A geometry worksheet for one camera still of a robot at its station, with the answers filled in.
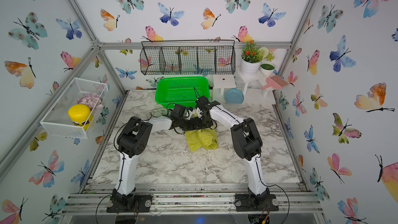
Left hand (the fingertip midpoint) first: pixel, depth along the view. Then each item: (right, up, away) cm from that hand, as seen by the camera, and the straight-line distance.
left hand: (202, 125), depth 99 cm
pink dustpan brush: (+48, +28, +5) cm, 56 cm away
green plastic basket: (-18, +25, +23) cm, 38 cm away
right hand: (-2, 0, -5) cm, 5 cm away
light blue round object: (+24, +20, +18) cm, 36 cm away
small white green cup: (+42, +36, +3) cm, 56 cm away
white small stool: (+12, +28, +8) cm, 32 cm away
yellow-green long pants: (+3, -5, -17) cm, 18 cm away
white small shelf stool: (+46, +23, +15) cm, 54 cm away
